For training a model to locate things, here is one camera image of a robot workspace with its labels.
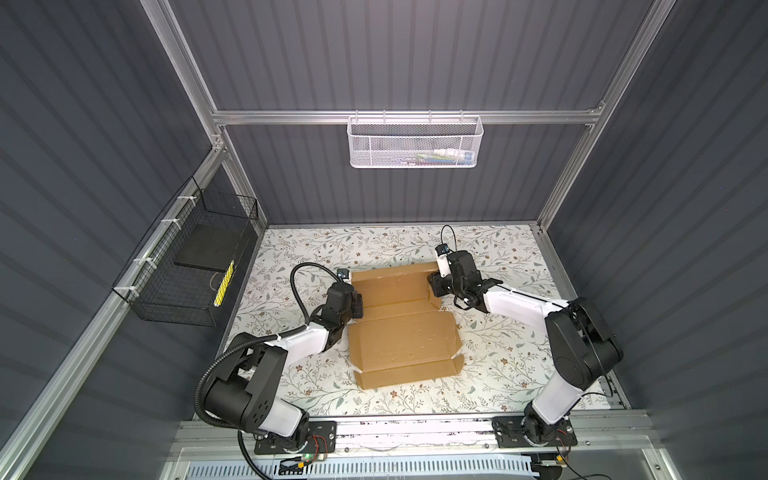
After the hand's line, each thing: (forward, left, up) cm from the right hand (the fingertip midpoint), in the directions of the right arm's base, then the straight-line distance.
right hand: (436, 277), depth 94 cm
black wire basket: (-11, +64, +20) cm, 68 cm away
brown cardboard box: (-16, +11, -9) cm, 21 cm away
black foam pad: (-5, +60, +22) cm, 64 cm away
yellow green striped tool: (-16, +53, +20) cm, 59 cm away
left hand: (-5, +26, -2) cm, 26 cm away
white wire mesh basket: (+61, +5, +12) cm, 62 cm away
